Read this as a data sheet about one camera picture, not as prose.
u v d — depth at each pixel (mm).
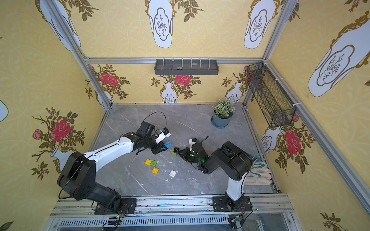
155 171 836
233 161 502
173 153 901
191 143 882
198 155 727
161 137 776
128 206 727
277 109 823
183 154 817
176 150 881
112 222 711
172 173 834
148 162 877
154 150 764
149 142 732
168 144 844
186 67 912
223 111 948
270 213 779
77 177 430
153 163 877
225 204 737
